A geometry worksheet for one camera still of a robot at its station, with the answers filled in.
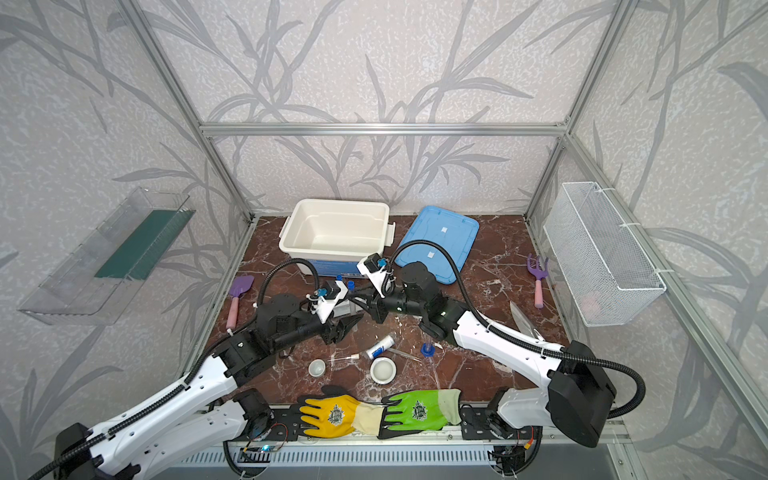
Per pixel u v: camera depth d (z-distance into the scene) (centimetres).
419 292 57
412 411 75
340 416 74
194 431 54
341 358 85
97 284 64
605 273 62
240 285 99
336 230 119
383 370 82
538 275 103
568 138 94
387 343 85
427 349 86
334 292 59
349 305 66
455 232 116
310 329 62
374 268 61
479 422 74
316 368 82
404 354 85
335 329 63
